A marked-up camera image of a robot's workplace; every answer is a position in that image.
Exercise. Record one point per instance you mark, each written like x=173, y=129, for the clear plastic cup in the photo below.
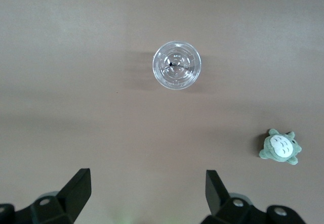
x=177, y=64

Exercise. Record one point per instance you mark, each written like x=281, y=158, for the grey green totoro plush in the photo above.
x=279, y=145

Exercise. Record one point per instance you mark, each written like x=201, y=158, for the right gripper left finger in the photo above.
x=73, y=196

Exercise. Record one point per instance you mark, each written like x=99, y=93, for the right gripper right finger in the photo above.
x=217, y=196

